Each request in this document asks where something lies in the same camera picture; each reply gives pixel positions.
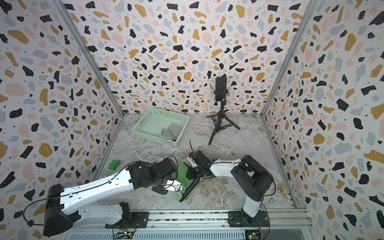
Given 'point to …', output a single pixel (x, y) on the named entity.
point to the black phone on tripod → (220, 90)
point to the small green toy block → (114, 164)
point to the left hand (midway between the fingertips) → (172, 179)
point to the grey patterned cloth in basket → (173, 132)
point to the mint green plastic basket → (166, 127)
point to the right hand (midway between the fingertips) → (186, 176)
